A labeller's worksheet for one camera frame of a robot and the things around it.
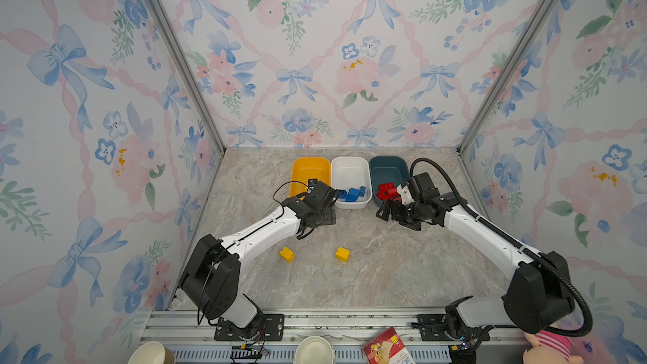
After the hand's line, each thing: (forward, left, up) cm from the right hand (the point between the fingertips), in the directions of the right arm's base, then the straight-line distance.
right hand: (386, 215), depth 85 cm
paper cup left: (-39, +64, -4) cm, 75 cm away
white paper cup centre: (-37, +23, -13) cm, 45 cm away
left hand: (+1, +21, 0) cm, 21 cm away
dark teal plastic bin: (+28, -4, -9) cm, 30 cm away
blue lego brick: (+14, +14, -8) cm, 22 cm away
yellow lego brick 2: (-9, +14, -11) cm, 20 cm away
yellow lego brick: (-10, +34, -10) cm, 36 cm away
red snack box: (-36, +3, -8) cm, 37 cm away
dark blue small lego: (+18, +6, -10) cm, 21 cm away
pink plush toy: (-36, -39, -6) cm, 53 cm away
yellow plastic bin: (+28, +31, -9) cm, 43 cm away
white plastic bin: (+23, +10, -10) cm, 27 cm away
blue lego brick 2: (+15, +10, -10) cm, 21 cm away
